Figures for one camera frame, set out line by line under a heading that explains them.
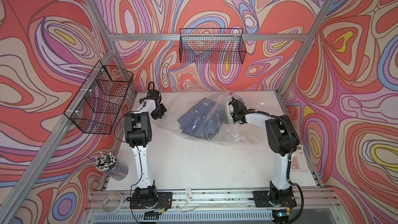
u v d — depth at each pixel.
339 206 0.72
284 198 0.67
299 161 0.84
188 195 0.74
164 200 0.72
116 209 0.70
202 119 0.95
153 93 0.91
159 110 0.93
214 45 0.96
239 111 0.81
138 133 0.60
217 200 0.75
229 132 0.70
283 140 0.54
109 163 0.69
